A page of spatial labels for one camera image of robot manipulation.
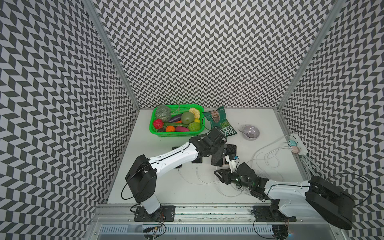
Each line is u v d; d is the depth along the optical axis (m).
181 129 0.96
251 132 1.00
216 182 0.79
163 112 1.00
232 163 0.75
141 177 0.43
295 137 1.01
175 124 1.02
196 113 1.08
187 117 1.04
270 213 0.65
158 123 0.98
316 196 0.43
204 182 0.83
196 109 1.09
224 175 0.73
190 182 0.83
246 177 0.62
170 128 0.99
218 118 1.04
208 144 0.61
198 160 0.91
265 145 0.96
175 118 1.05
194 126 0.97
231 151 0.98
